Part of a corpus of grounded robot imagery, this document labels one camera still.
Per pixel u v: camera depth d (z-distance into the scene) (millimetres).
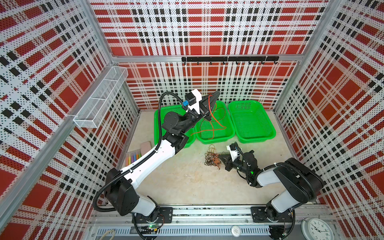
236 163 777
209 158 902
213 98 522
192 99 448
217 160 874
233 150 765
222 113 1119
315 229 666
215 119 1110
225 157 804
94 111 928
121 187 398
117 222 730
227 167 796
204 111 507
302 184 449
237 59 899
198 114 513
